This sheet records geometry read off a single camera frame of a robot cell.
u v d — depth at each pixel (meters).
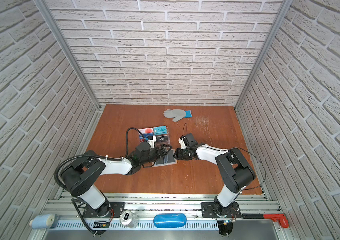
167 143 0.97
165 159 0.82
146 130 0.93
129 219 0.61
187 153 0.75
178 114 1.14
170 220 0.68
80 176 0.46
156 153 0.78
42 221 0.63
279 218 0.71
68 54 0.87
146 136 0.87
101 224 0.72
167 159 0.85
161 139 0.95
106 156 0.53
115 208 0.74
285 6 0.70
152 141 0.83
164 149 0.78
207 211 0.73
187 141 0.75
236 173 0.47
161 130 0.95
